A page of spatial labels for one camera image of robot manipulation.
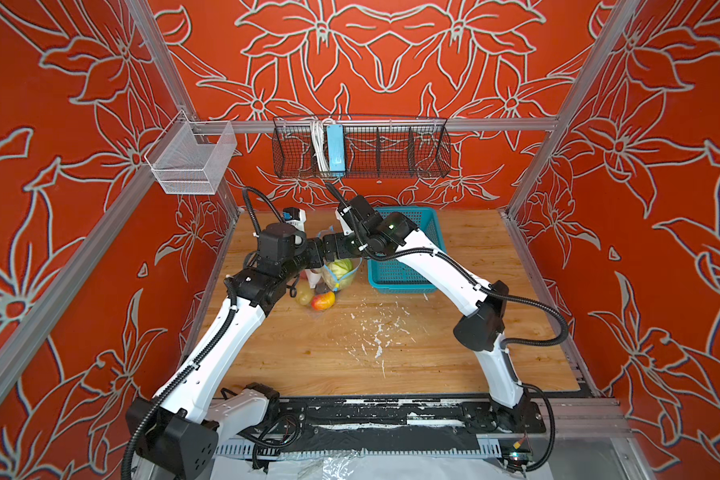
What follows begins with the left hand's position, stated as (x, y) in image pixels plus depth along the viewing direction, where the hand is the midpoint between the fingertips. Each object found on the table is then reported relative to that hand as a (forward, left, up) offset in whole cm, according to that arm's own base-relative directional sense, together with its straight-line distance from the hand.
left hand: (321, 239), depth 73 cm
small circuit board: (-40, -50, -30) cm, 70 cm away
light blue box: (+32, -1, +3) cm, 32 cm away
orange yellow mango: (-4, +1, -25) cm, 25 cm away
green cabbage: (-3, -5, -8) cm, 10 cm away
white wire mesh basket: (+31, +47, +2) cm, 56 cm away
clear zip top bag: (-5, -1, -10) cm, 11 cm away
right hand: (+1, -1, -5) cm, 5 cm away
